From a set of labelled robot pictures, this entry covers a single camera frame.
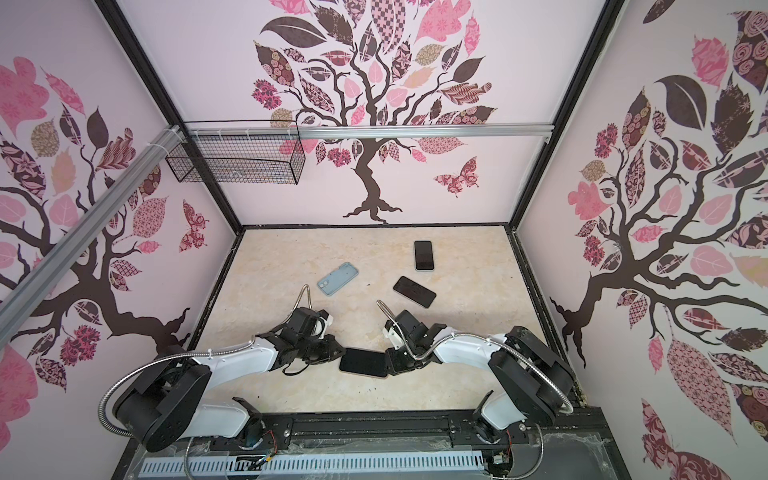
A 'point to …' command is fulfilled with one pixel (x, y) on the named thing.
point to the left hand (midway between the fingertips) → (345, 356)
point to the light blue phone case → (415, 265)
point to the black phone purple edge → (364, 361)
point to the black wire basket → (239, 151)
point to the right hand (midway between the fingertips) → (385, 366)
